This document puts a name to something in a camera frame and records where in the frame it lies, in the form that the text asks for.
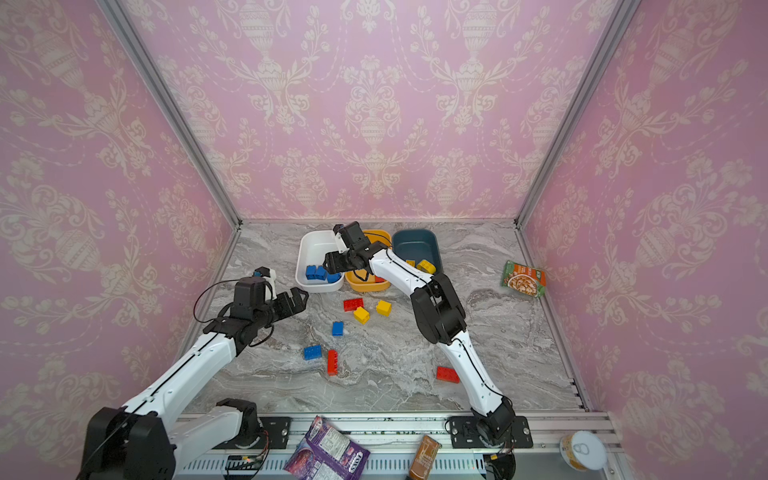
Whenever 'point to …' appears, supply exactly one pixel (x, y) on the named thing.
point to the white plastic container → (311, 248)
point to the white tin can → (583, 451)
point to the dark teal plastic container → (417, 245)
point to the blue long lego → (313, 352)
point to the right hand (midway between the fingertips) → (332, 262)
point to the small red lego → (379, 279)
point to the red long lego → (447, 374)
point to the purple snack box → (328, 452)
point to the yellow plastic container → (370, 284)
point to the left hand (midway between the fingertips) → (298, 298)
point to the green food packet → (524, 279)
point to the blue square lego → (311, 272)
